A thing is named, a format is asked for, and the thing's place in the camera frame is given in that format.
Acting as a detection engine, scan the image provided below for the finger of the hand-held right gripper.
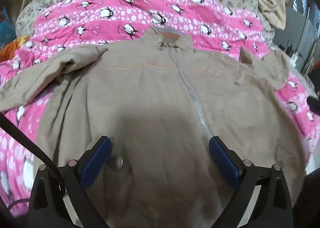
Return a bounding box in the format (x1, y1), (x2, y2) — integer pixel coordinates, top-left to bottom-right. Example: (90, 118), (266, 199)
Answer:
(307, 96), (320, 116)

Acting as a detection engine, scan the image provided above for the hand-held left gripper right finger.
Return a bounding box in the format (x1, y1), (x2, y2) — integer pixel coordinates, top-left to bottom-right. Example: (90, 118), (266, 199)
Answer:
(209, 136), (294, 228)

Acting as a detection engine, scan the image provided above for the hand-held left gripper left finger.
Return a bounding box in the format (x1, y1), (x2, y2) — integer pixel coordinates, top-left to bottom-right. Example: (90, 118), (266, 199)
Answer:
(27, 136), (113, 228)

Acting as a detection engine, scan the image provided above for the beige zip jacket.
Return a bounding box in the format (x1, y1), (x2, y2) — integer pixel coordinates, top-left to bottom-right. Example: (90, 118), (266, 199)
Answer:
(0, 27), (309, 228)

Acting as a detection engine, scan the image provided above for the orange plush toy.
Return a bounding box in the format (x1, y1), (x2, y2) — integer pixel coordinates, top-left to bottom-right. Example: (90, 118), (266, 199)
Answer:
(0, 36), (24, 62)

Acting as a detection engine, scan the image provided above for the pink penguin print blanket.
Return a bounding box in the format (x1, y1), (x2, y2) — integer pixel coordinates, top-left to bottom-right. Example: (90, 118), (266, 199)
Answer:
(0, 0), (320, 218)

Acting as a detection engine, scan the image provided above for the blue printed cloth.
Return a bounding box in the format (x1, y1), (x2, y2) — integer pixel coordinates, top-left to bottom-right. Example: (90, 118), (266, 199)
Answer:
(0, 10), (17, 44)

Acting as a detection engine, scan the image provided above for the black cable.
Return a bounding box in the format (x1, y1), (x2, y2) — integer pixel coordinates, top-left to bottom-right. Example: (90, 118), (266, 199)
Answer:
(0, 112), (65, 193)

